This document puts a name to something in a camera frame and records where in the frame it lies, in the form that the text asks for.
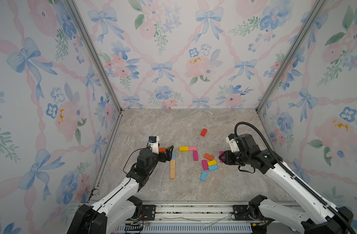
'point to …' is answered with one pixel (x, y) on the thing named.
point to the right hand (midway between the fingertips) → (222, 156)
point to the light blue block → (173, 155)
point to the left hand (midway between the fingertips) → (167, 145)
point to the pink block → (191, 148)
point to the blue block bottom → (204, 175)
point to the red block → (204, 132)
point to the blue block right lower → (212, 167)
